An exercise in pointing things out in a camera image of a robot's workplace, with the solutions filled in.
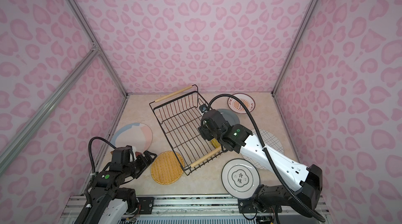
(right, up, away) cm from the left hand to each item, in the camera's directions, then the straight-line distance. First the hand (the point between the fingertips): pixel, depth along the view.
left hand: (152, 158), depth 79 cm
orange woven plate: (+6, -7, +6) cm, 11 cm away
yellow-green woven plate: (+32, +5, +11) cm, 34 cm away
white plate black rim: (+45, -11, +2) cm, 46 cm away
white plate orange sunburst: (+57, +30, +35) cm, 73 cm away
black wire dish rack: (+9, +20, +27) cm, 35 cm away
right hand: (+28, +19, -6) cm, 34 cm away
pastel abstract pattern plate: (-16, +8, +19) cm, 26 cm away
